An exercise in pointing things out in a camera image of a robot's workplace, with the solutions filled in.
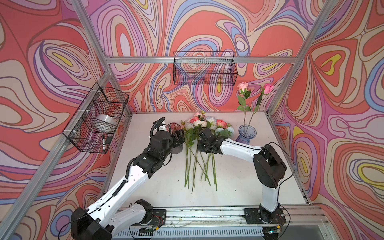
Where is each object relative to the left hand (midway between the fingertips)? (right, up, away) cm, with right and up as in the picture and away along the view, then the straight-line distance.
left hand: (180, 131), depth 74 cm
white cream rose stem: (+13, +4, +28) cm, 31 cm away
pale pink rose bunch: (+5, +1, +24) cm, 25 cm away
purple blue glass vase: (+40, -1, +10) cm, 41 cm away
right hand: (+11, -12, +19) cm, 25 cm away
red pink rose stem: (+29, +4, +33) cm, 44 cm away
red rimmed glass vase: (-4, -12, +19) cm, 23 cm away
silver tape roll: (-37, +6, -1) cm, 37 cm away
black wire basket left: (-43, +2, -2) cm, 43 cm away
